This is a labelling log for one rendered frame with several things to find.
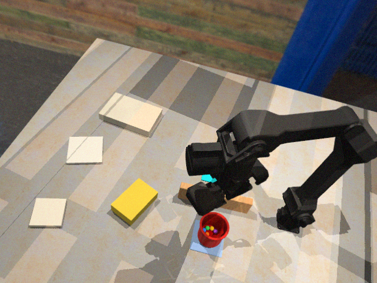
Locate red cup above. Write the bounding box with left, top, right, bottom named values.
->
left=197, top=212, right=230, bottom=248

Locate orange wooden bar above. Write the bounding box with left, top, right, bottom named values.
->
left=178, top=182, right=253, bottom=213

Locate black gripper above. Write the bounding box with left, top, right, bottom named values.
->
left=186, top=159, right=269, bottom=216

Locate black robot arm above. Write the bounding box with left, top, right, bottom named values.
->
left=186, top=106, right=377, bottom=233

